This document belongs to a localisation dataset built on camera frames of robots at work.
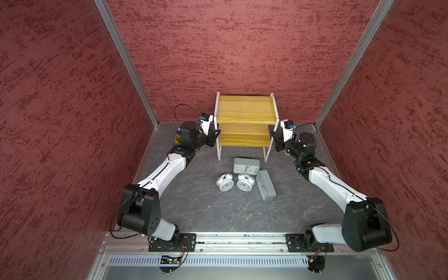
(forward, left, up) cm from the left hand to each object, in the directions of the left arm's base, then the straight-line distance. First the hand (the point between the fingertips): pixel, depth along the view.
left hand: (219, 134), depth 83 cm
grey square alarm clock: (-8, -15, -18) cm, 24 cm away
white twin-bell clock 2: (-17, -13, -17) cm, 27 cm away
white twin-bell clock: (-18, -3, -16) cm, 24 cm away
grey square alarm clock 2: (-19, -23, -16) cm, 34 cm away
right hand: (0, -25, 0) cm, 25 cm away
